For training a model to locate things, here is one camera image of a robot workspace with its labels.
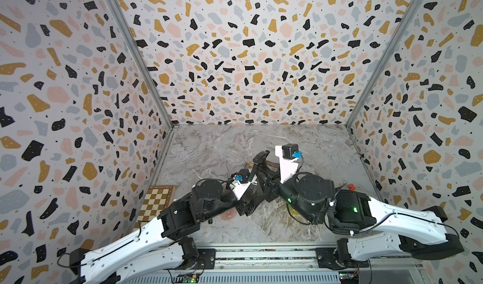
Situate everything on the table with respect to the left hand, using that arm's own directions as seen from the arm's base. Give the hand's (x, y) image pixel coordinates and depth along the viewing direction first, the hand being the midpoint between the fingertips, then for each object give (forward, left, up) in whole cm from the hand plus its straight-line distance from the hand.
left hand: (263, 185), depth 60 cm
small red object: (+15, -47, -32) cm, 58 cm away
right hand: (0, +3, +9) cm, 10 cm away
